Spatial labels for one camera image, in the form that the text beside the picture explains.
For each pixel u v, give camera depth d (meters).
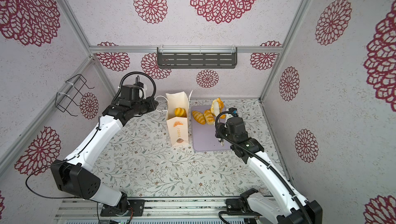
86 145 0.45
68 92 0.76
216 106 0.81
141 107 0.65
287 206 0.39
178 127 0.83
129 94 0.58
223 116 0.63
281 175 0.44
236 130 0.56
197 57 0.92
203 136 1.00
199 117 1.05
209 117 1.06
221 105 0.83
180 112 0.95
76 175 0.40
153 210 0.73
